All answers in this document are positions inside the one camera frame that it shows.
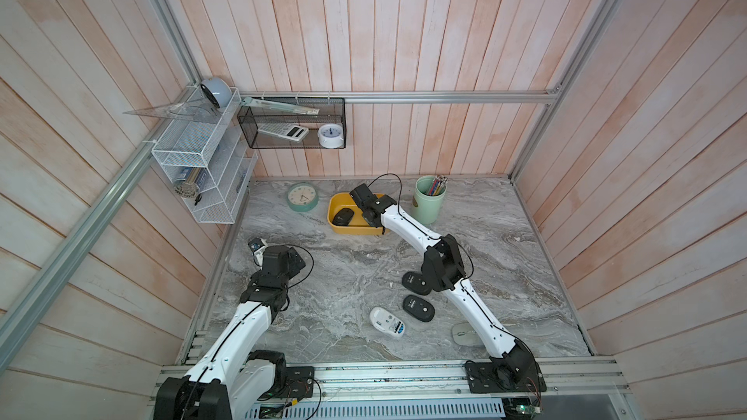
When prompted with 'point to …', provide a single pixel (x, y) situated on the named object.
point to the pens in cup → (438, 185)
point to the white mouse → (387, 322)
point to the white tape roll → (330, 136)
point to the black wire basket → (332, 111)
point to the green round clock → (302, 196)
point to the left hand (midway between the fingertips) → (284, 262)
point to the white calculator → (289, 131)
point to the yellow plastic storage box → (358, 225)
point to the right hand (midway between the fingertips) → (380, 208)
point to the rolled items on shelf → (189, 188)
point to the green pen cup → (426, 209)
